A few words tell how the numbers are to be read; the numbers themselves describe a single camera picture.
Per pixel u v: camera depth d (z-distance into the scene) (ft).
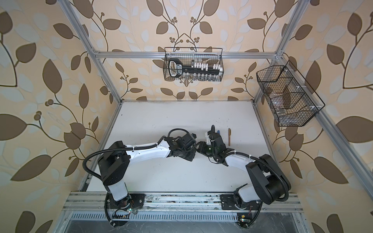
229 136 3.30
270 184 1.42
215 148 2.30
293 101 2.39
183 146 2.15
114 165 1.51
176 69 2.77
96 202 2.48
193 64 2.66
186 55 2.96
